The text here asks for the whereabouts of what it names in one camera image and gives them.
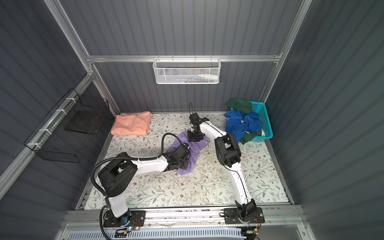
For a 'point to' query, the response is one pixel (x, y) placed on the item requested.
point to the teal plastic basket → (260, 108)
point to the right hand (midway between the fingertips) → (192, 141)
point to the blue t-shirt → (240, 123)
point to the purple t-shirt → (193, 147)
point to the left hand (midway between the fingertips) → (186, 162)
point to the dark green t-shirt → (239, 105)
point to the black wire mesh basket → (77, 120)
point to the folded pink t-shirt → (132, 124)
